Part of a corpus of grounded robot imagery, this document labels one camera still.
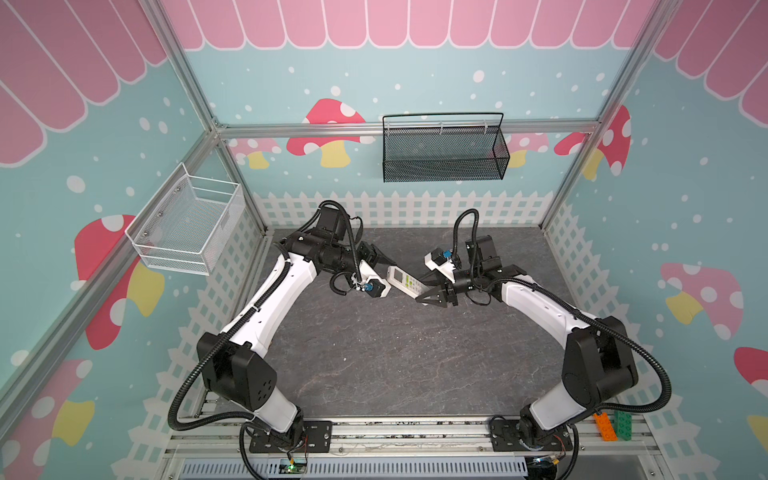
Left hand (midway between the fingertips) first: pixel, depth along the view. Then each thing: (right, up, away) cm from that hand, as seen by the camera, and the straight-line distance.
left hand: (386, 267), depth 75 cm
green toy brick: (+60, -39, -1) cm, 72 cm away
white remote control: (+5, -4, 0) cm, 6 cm away
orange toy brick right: (+56, -41, 0) cm, 70 cm away
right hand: (+8, -6, +3) cm, 11 cm away
